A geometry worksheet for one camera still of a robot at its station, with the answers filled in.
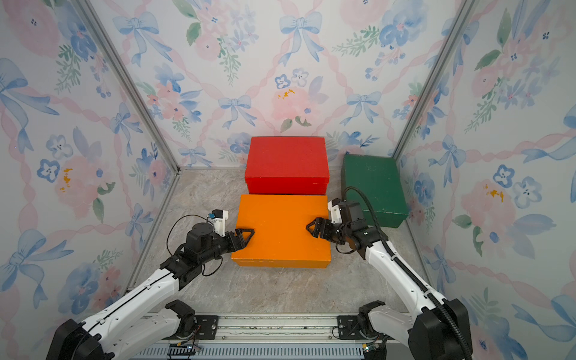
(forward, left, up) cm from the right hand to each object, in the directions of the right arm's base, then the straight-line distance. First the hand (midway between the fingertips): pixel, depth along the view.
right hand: (316, 228), depth 80 cm
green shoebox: (+34, -33, -10) cm, 49 cm away
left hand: (-2, +23, +1) cm, 23 cm away
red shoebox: (+25, +11, +7) cm, 28 cm away
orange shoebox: (-4, +12, 0) cm, 13 cm away
